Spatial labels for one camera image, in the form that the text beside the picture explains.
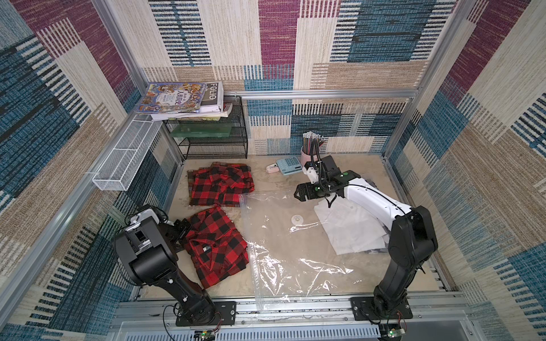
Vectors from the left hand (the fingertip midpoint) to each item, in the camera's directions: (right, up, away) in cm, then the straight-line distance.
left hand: (189, 236), depth 90 cm
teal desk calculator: (+44, +31, +25) cm, 59 cm away
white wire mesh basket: (-31, +27, +1) cm, 41 cm away
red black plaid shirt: (+9, +21, +12) cm, 26 cm away
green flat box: (+2, +46, +8) cm, 47 cm away
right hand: (+47, +19, -1) cm, 51 cm away
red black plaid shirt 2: (+12, -2, -6) cm, 14 cm away
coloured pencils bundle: (+54, +42, +18) cm, 71 cm away
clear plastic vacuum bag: (+42, -10, -1) cm, 44 cm away
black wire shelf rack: (+9, +45, +24) cm, 52 cm away
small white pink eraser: (+34, +29, +21) cm, 50 cm away
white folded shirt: (+68, +3, +1) cm, 68 cm away
